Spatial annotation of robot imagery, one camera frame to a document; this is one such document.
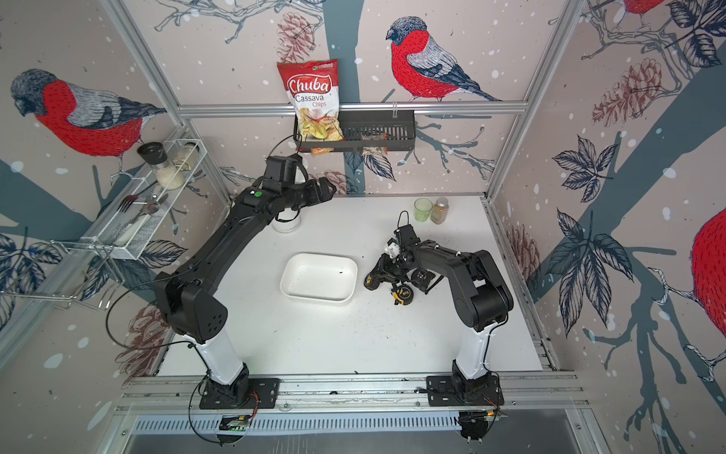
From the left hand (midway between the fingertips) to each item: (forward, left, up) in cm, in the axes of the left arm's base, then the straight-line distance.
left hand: (330, 185), depth 81 cm
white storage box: (-13, +6, -33) cm, 36 cm away
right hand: (-14, -13, -28) cm, 34 cm away
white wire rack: (-12, +51, +1) cm, 53 cm away
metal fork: (-12, +50, +5) cm, 52 cm away
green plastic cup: (+15, -33, -26) cm, 44 cm away
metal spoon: (-12, +45, +3) cm, 47 cm away
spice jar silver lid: (+11, -38, -24) cm, 47 cm away
